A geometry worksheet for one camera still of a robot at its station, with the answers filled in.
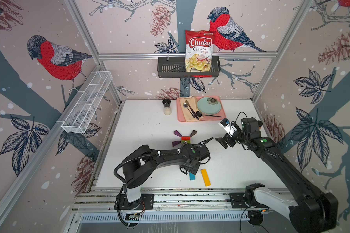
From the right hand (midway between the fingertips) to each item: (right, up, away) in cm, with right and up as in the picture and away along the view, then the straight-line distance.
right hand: (222, 130), depth 81 cm
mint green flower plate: (0, +16, +37) cm, 40 cm away
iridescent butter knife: (-18, +19, +38) cm, 46 cm away
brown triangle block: (-15, -4, +17) cm, 23 cm away
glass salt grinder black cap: (-34, +17, +23) cm, 44 cm away
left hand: (-16, -22, +2) cm, 27 cm away
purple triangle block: (-26, -5, +17) cm, 32 cm away
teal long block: (-17, -27, 0) cm, 32 cm away
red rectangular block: (-20, -7, +15) cm, 26 cm away
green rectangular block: (-19, -10, +15) cm, 26 cm away
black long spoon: (-9, +9, +30) cm, 32 cm away
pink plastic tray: (+10, +10, +33) cm, 35 cm away
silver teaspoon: (-20, +16, +36) cm, 44 cm away
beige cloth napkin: (-14, +18, +37) cm, 43 cm away
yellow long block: (-9, -28, +1) cm, 29 cm away
